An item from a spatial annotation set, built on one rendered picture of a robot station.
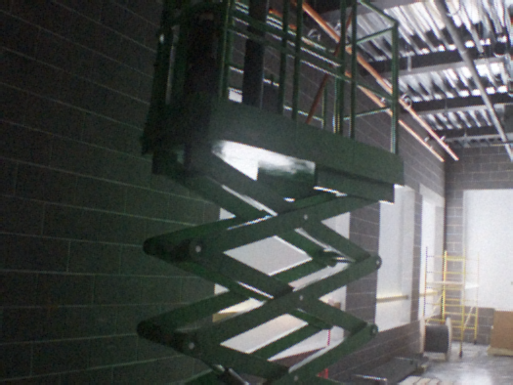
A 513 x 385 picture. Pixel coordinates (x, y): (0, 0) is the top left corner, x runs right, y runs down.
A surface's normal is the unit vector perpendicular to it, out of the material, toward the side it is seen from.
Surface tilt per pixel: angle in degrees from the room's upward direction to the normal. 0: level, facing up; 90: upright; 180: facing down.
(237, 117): 90
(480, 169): 90
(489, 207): 90
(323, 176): 90
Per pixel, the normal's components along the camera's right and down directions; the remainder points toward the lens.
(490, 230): -0.57, -0.14
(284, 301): 0.63, -0.06
